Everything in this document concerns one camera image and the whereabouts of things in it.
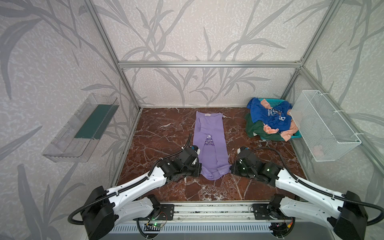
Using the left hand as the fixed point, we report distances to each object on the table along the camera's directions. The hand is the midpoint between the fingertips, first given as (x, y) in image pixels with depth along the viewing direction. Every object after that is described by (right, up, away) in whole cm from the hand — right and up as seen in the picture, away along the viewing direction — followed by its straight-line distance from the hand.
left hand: (203, 166), depth 78 cm
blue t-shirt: (+52, +26, +24) cm, 63 cm away
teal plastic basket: (+56, +38, +38) cm, 77 cm away
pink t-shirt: (+52, +15, +13) cm, 55 cm away
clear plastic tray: (-55, +14, -14) cm, 59 cm away
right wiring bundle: (+38, -30, -5) cm, 49 cm away
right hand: (+13, +1, +2) cm, 14 cm away
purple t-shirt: (+5, +9, +22) cm, 24 cm away
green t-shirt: (+35, +19, +18) cm, 44 cm away
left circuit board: (-25, -28, -6) cm, 38 cm away
